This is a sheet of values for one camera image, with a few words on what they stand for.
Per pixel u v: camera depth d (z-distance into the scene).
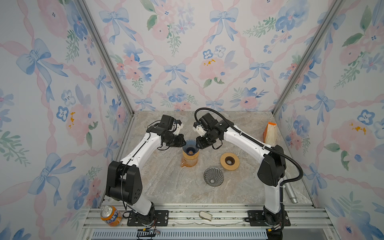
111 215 0.66
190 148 0.88
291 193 0.80
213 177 0.84
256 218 0.73
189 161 0.92
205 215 0.73
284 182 0.53
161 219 0.74
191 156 0.86
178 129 0.79
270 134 0.95
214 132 0.62
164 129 0.62
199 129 0.79
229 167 0.90
